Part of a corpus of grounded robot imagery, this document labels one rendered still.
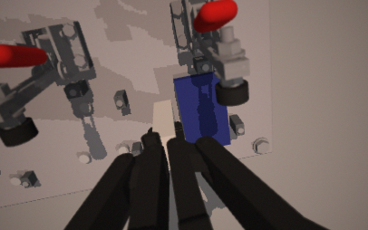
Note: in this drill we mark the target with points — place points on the grey toggle clamp with red handle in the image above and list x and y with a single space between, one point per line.
66 44

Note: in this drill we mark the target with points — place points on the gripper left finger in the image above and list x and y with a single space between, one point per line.
111 201

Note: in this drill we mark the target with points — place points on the dark blue rectangular plate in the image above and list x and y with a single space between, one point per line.
201 114

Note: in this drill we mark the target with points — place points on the beige fixture plate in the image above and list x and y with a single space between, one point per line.
133 47

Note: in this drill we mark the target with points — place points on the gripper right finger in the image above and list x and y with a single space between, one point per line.
254 204

